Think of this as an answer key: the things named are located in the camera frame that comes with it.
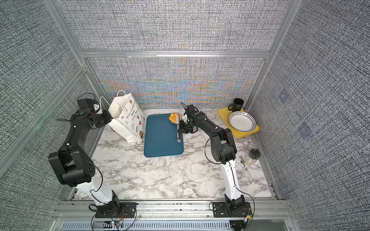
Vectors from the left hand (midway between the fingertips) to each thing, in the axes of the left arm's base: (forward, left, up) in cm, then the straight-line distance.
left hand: (114, 115), depth 88 cm
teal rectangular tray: (-3, -26, -21) cm, 34 cm away
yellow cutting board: (+17, -77, -20) cm, 81 cm away
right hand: (-2, -39, -12) cm, 41 cm away
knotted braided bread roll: (+11, -35, -17) cm, 40 cm away
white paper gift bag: (-3, -9, -2) cm, 10 cm away
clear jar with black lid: (-26, -81, -10) cm, 86 cm away
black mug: (+19, -85, -14) cm, 88 cm away
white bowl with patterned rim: (+8, -89, -21) cm, 91 cm away
